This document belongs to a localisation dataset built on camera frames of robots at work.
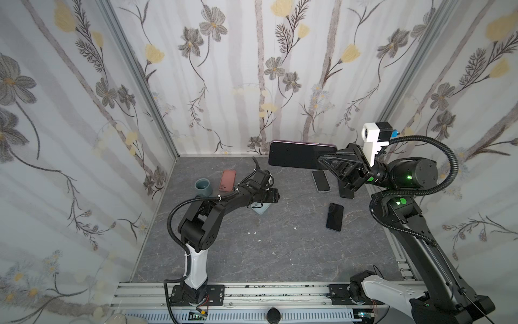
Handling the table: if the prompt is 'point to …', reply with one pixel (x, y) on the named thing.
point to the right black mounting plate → (340, 296)
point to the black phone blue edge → (334, 217)
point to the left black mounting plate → (214, 295)
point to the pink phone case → (227, 181)
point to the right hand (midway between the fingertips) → (327, 164)
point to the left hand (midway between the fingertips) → (273, 192)
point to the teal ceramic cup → (202, 186)
